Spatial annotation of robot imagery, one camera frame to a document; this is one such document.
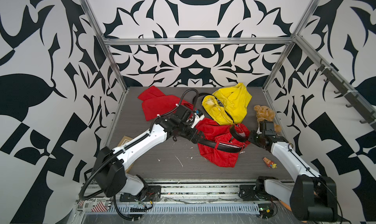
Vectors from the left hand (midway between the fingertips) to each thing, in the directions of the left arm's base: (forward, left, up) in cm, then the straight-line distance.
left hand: (197, 129), depth 78 cm
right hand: (+2, -33, -11) cm, 34 cm away
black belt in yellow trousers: (+26, -19, -11) cm, 34 cm away
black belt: (-7, -14, -6) cm, 17 cm away
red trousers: (+35, +30, -20) cm, 50 cm away
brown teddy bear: (+15, -46, -9) cm, 49 cm away
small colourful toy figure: (-15, -39, -14) cm, 44 cm away
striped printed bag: (-30, +49, -14) cm, 59 cm away
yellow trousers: (+23, -23, -10) cm, 35 cm away
